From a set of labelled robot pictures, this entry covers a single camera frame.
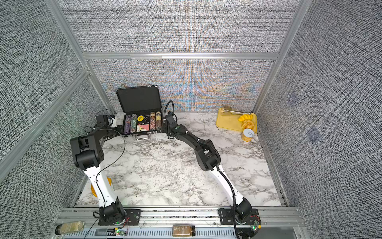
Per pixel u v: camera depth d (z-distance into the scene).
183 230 0.66
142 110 1.03
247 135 1.00
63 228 0.68
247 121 1.09
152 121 1.09
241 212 0.63
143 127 1.08
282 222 0.76
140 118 1.13
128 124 1.07
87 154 0.59
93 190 0.62
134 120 1.10
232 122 1.16
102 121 0.85
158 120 1.10
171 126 0.84
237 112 1.19
